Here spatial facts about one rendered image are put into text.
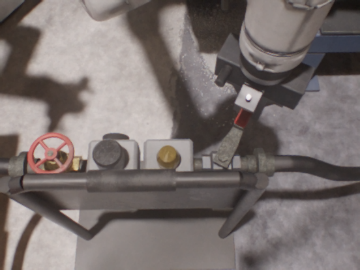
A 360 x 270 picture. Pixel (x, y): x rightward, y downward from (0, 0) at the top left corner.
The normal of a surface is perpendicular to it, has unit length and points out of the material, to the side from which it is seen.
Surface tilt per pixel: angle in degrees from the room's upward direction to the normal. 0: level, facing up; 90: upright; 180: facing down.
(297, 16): 90
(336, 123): 0
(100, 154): 0
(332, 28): 0
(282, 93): 90
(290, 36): 90
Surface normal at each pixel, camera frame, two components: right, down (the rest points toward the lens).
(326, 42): 0.01, 0.93
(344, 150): 0.00, -0.37
